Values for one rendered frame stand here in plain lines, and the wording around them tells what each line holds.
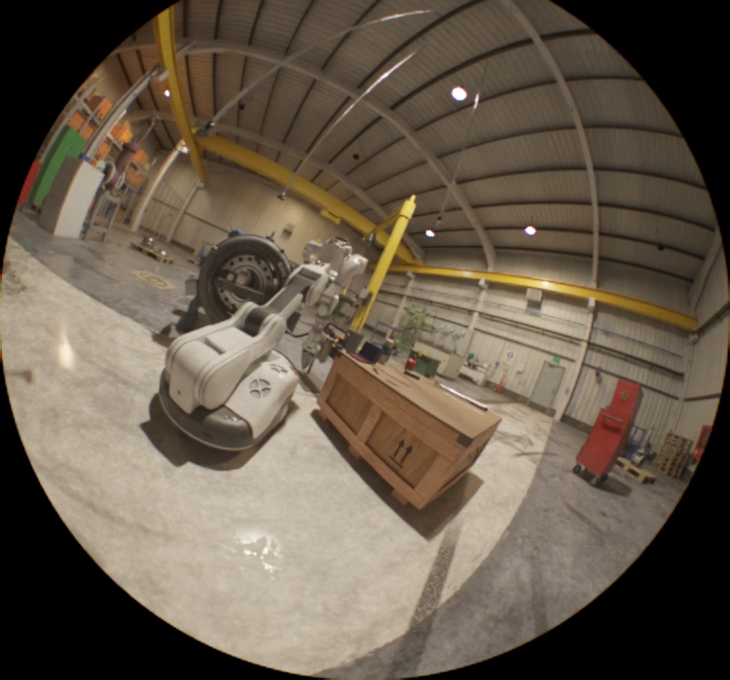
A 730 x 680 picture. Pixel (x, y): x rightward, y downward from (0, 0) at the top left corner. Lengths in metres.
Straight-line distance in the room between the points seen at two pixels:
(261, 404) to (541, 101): 8.65
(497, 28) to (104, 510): 8.53
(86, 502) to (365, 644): 0.78
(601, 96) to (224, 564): 9.12
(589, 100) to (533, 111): 2.03
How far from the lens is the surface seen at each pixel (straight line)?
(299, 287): 1.27
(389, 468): 1.12
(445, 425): 0.93
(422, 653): 0.87
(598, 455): 3.19
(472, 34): 7.83
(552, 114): 8.48
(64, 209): 4.59
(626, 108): 8.74
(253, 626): 0.73
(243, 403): 0.89
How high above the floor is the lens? 0.73
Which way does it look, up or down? 1 degrees up
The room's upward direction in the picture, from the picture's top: 24 degrees clockwise
